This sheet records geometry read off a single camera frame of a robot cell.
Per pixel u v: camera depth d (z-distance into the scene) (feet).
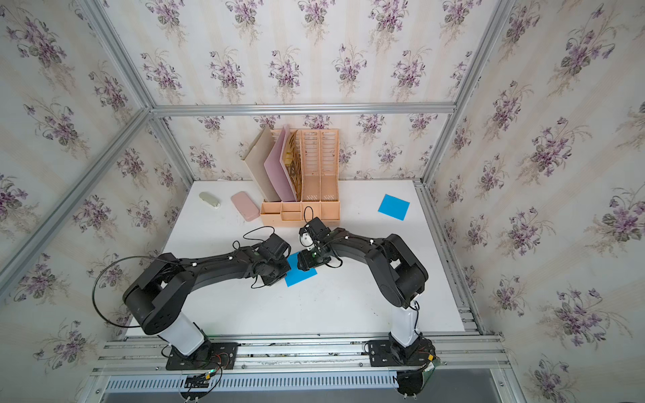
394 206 3.66
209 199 3.76
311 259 2.68
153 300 1.46
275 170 3.02
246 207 3.58
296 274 2.92
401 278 1.61
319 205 3.30
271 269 2.44
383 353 2.39
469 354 2.47
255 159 2.94
